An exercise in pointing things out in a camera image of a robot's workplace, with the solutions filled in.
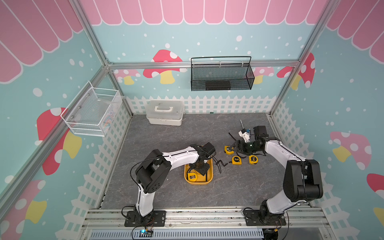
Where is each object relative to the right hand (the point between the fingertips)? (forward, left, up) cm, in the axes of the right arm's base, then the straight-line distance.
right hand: (234, 149), depth 90 cm
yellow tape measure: (-3, -13, -8) cm, 15 cm away
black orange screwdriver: (+25, -12, -9) cm, 29 cm away
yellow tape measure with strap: (-4, -1, -7) cm, 8 cm away
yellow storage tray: (-15, +16, -9) cm, 24 cm away
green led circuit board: (-41, +49, -11) cm, 65 cm away
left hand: (-10, +21, -8) cm, 25 cm away
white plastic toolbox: (+30, +45, +3) cm, 54 cm away
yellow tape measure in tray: (-15, +25, -6) cm, 30 cm away
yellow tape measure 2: (+2, +3, -7) cm, 8 cm away
